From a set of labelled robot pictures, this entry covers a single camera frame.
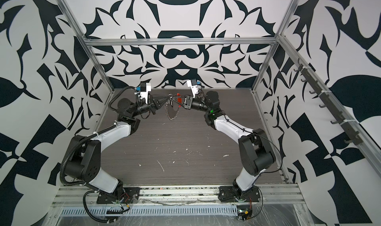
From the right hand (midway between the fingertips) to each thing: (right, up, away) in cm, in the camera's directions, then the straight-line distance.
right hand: (173, 100), depth 70 cm
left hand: (-1, +3, -1) cm, 3 cm away
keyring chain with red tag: (+3, +1, +1) cm, 3 cm away
